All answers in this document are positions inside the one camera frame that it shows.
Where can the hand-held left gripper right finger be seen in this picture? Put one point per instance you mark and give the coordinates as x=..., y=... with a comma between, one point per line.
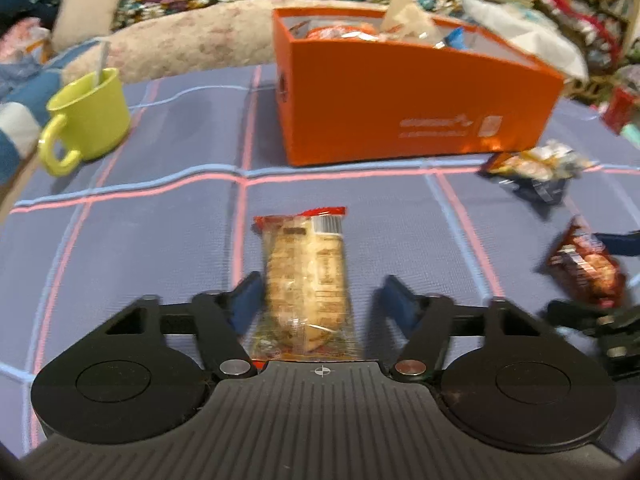
x=400, y=305

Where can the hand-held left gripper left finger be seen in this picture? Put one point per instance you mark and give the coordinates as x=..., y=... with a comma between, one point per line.
x=246, y=305

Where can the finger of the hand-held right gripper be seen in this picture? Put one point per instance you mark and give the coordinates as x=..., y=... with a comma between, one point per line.
x=580, y=312
x=617, y=242

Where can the dark red nut packet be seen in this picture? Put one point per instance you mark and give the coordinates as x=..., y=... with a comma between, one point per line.
x=585, y=265

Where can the red-trim clear cookie packet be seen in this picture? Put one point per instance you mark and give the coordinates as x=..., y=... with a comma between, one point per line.
x=305, y=280

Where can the orange cardboard box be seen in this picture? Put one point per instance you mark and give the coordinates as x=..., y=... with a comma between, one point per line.
x=400, y=100

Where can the dark navy snack packet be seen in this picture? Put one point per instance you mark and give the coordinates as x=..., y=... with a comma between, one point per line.
x=542, y=191

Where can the teal object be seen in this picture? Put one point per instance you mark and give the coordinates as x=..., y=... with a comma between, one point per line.
x=632, y=135

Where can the grey yellow clear packet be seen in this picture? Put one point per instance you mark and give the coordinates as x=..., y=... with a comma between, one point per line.
x=540, y=160

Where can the blue plaid tablecloth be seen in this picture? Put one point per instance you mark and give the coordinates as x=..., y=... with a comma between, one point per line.
x=150, y=230

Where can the red drink can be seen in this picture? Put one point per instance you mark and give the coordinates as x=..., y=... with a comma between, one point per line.
x=622, y=107

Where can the red cloth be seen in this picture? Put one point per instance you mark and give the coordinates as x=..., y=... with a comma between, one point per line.
x=580, y=20

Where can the white cloth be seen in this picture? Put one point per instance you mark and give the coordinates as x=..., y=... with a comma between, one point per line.
x=525, y=35

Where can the green ceramic mug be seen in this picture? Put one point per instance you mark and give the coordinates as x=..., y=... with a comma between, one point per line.
x=92, y=115

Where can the pink floral sofa cover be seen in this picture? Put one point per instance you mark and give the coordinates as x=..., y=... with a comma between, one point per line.
x=200, y=40

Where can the metal spoon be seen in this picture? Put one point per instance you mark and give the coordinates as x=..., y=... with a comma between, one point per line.
x=102, y=62

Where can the blue patchwork blanket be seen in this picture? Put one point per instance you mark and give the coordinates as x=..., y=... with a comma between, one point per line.
x=20, y=110

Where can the beige pillow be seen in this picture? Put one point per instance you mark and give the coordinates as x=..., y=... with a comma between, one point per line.
x=90, y=10

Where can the pink printed cloth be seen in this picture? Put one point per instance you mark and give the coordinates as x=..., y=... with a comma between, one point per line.
x=22, y=40

